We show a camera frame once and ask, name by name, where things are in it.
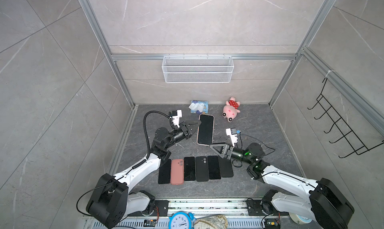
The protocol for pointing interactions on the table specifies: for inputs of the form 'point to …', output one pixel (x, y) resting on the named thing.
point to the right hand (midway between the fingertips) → (210, 147)
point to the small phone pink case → (205, 130)
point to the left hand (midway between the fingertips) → (201, 120)
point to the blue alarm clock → (181, 220)
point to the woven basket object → (216, 222)
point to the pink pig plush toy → (230, 110)
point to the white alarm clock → (299, 219)
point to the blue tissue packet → (199, 107)
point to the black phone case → (201, 168)
